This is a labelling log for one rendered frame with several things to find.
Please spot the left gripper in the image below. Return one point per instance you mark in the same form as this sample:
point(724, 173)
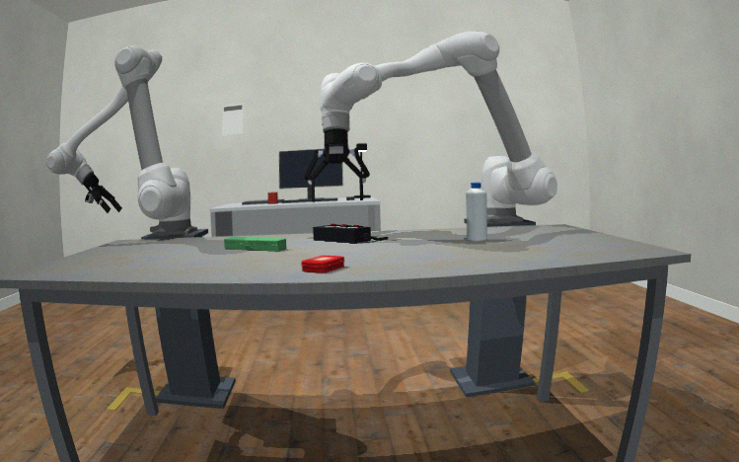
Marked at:
point(336, 135)

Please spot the white bottle with blue cap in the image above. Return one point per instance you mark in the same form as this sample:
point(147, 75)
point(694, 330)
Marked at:
point(476, 213)

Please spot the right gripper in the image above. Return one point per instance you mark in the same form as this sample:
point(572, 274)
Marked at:
point(92, 185)

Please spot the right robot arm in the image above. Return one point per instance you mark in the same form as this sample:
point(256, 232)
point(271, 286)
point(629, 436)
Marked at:
point(165, 196)

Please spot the black power strip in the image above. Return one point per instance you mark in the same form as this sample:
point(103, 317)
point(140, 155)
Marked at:
point(344, 233)

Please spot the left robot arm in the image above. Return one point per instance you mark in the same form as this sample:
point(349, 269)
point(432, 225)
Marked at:
point(526, 180)

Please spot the red rectangular tin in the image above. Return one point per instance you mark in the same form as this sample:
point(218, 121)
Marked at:
point(323, 264)

